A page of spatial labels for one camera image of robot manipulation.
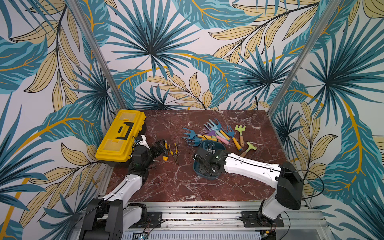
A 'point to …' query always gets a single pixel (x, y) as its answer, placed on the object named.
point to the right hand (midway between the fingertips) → (203, 169)
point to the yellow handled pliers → (175, 154)
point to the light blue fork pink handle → (213, 127)
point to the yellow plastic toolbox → (126, 126)
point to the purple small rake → (211, 132)
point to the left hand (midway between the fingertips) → (160, 144)
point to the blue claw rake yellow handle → (192, 134)
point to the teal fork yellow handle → (218, 126)
